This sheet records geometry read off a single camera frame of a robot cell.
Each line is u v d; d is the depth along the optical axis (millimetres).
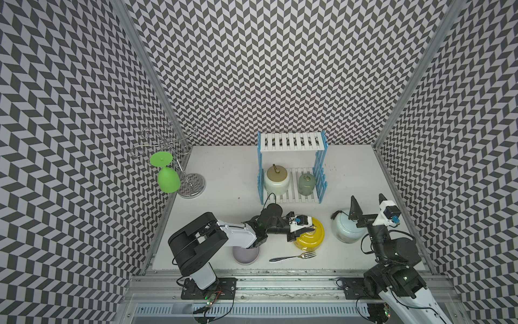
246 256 755
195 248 444
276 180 911
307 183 919
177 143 1171
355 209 641
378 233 595
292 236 698
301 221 649
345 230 786
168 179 759
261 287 740
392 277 542
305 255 799
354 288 738
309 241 765
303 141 846
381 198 668
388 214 549
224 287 725
